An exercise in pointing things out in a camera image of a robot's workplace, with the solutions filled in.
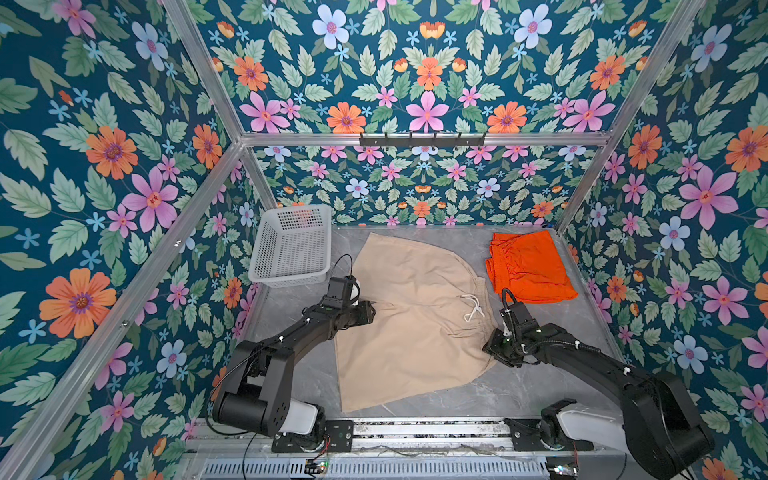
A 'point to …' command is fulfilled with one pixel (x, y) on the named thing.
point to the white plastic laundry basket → (292, 245)
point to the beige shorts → (429, 328)
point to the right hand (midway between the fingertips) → (484, 349)
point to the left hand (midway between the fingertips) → (373, 305)
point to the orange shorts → (529, 266)
